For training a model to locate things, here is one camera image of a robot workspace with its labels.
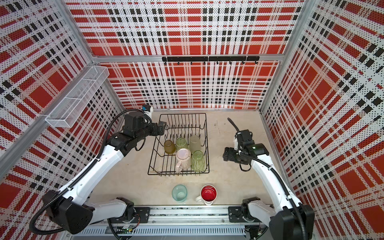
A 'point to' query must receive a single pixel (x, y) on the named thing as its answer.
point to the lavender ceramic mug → (183, 159)
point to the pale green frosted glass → (194, 143)
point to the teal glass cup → (179, 193)
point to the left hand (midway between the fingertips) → (158, 125)
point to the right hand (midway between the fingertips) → (231, 157)
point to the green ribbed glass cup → (181, 143)
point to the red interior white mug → (208, 194)
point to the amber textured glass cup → (169, 147)
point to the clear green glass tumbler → (198, 164)
